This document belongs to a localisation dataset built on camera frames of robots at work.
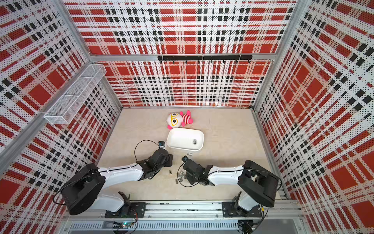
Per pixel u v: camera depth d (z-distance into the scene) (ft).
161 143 2.63
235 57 2.90
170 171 2.83
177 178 2.77
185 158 2.55
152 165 2.21
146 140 2.51
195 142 3.23
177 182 2.70
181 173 2.83
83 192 1.39
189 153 3.05
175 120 3.41
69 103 2.40
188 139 3.23
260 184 1.44
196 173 2.14
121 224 2.27
